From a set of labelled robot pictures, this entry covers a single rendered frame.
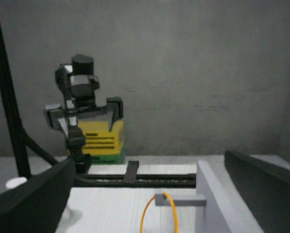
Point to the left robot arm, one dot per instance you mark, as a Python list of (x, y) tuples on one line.
[(82, 68)]

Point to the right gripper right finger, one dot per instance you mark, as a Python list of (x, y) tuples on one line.
[(264, 187)]

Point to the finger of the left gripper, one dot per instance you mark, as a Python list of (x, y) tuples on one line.
[(112, 111), (58, 121)]

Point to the white cylinder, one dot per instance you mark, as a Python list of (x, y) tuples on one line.
[(14, 183)]

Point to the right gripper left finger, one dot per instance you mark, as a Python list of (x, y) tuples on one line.
[(37, 204)]

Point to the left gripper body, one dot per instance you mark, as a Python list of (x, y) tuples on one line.
[(86, 108)]

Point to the white mug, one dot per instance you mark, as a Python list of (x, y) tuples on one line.
[(65, 216)]

